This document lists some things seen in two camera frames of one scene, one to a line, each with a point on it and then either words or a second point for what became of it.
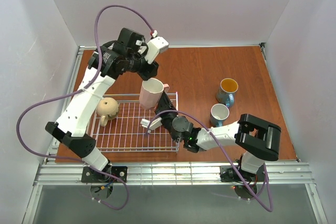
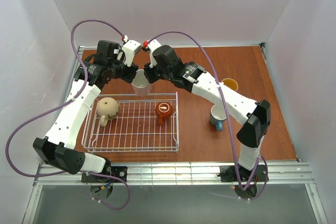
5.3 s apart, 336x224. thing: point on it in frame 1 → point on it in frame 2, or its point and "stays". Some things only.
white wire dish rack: [137, 129] stays
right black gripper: [166, 112] → [149, 74]
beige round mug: [108, 108] stays
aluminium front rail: [175, 174] stays
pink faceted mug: [151, 92] → [140, 84]
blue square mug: [219, 113] stays
